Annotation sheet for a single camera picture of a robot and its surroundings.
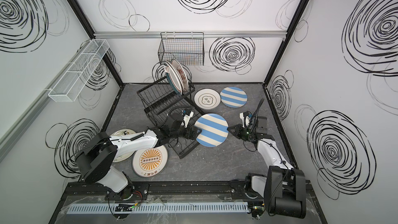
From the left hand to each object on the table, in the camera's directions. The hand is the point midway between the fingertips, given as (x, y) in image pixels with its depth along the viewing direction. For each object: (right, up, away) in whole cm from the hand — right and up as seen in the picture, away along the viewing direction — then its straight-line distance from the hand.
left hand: (196, 129), depth 85 cm
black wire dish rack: (-13, +14, -8) cm, 21 cm away
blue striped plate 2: (+10, 0, +2) cm, 10 cm away
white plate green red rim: (-13, +29, +3) cm, 32 cm away
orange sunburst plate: (-25, -18, -3) cm, 31 cm away
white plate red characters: (-7, +31, -3) cm, 32 cm away
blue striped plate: (+27, +18, +27) cm, 42 cm away
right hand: (+18, 0, -3) cm, 18 cm away
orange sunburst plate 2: (-9, +30, -3) cm, 31 cm away
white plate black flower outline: (+7, +17, +26) cm, 32 cm away
